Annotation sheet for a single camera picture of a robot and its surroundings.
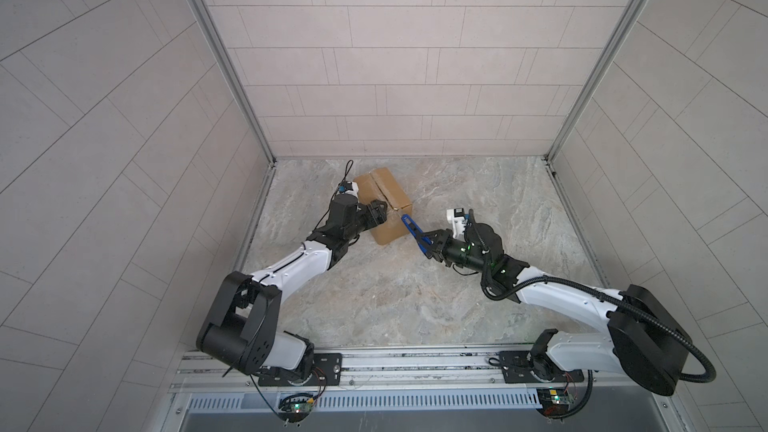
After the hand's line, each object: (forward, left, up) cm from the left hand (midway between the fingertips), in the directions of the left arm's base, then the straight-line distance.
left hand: (387, 204), depth 86 cm
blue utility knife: (-11, -8, +3) cm, 13 cm away
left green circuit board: (-47, +19, -10) cm, 52 cm away
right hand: (-14, -7, +3) cm, 16 cm away
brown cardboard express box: (+6, +2, +1) cm, 7 cm away
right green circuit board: (-45, -39, -13) cm, 62 cm away
